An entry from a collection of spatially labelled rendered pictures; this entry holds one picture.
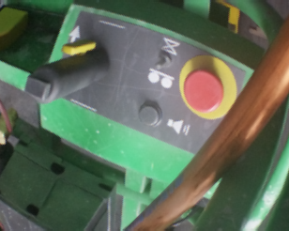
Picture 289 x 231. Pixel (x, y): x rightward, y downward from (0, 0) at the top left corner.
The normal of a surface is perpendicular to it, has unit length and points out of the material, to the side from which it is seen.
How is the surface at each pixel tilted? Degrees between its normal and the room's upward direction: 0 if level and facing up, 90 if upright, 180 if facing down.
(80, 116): 90
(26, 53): 0
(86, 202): 0
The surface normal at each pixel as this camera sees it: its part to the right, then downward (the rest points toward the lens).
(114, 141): -0.44, 0.66
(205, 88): -0.33, 0.20
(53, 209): 0.07, -0.66
